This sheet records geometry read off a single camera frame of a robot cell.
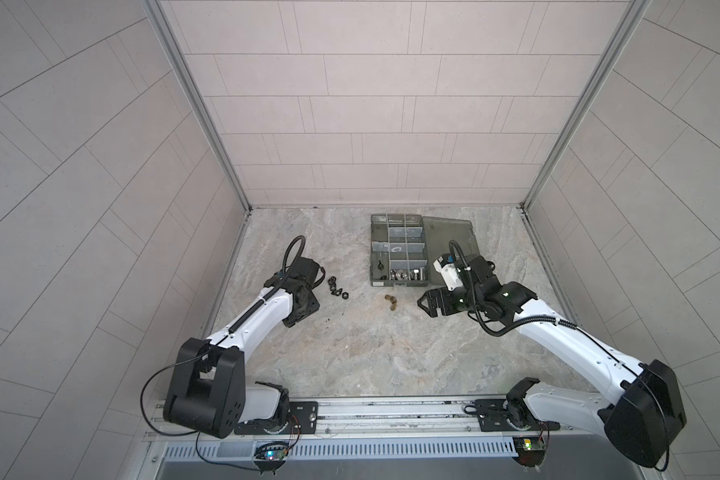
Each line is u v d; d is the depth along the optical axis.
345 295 0.93
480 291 0.59
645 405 0.38
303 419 0.71
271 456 0.64
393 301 0.91
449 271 0.71
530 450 0.68
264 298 0.53
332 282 0.94
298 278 0.67
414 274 0.94
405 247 0.99
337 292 0.93
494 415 0.71
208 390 0.40
